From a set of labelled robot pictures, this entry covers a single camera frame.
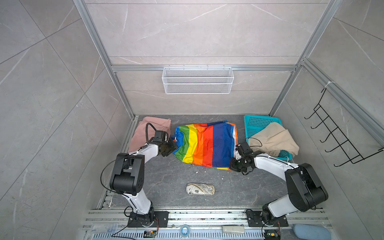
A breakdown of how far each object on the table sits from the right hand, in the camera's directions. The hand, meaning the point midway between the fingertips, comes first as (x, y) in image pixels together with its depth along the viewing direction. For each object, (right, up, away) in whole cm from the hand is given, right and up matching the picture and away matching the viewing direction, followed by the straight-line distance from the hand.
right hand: (229, 165), depth 91 cm
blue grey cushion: (+33, -25, -23) cm, 48 cm away
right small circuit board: (+16, -27, -21) cm, 38 cm away
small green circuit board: (-44, -27, -21) cm, 55 cm away
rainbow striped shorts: (-12, +12, +7) cm, 18 cm away
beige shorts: (+30, +16, +6) cm, 35 cm away
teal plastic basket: (+23, +27, +19) cm, 40 cm away
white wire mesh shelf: (-20, +56, +9) cm, 60 cm away
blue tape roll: (-27, -26, -20) cm, 42 cm away
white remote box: (-4, -23, -24) cm, 33 cm away
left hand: (-34, +13, +5) cm, 37 cm away
